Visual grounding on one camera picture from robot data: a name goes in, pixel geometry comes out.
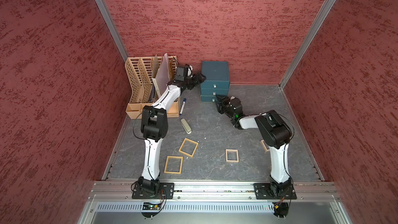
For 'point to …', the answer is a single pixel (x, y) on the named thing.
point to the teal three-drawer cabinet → (214, 80)
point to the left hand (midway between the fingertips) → (202, 81)
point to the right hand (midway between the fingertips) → (214, 98)
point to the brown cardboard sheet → (155, 66)
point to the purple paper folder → (162, 75)
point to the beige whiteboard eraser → (186, 126)
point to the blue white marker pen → (184, 100)
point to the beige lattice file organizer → (143, 89)
